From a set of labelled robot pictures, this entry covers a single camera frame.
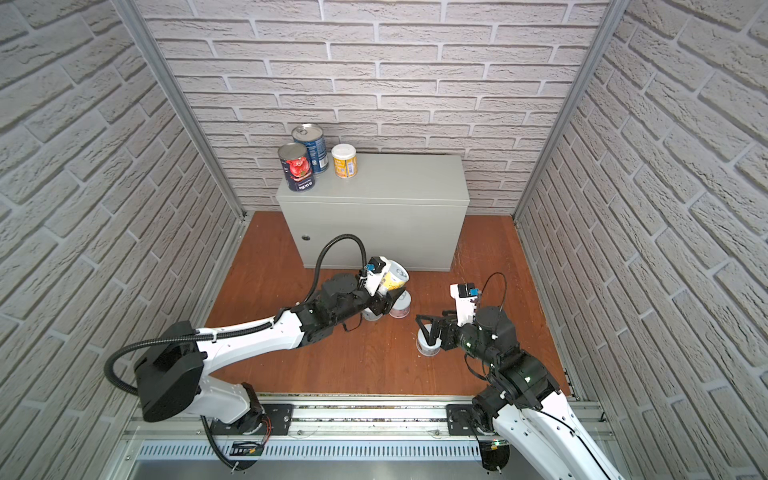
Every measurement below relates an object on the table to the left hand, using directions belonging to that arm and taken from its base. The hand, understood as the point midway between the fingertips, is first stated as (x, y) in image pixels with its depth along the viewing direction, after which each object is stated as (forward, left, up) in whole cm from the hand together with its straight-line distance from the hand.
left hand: (396, 275), depth 76 cm
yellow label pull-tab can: (-3, 0, +5) cm, 6 cm away
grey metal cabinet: (+17, -5, +8) cm, 20 cm away
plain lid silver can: (-13, -7, -17) cm, 22 cm away
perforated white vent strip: (-34, +54, -22) cm, 67 cm away
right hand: (-11, -8, 0) cm, 14 cm away
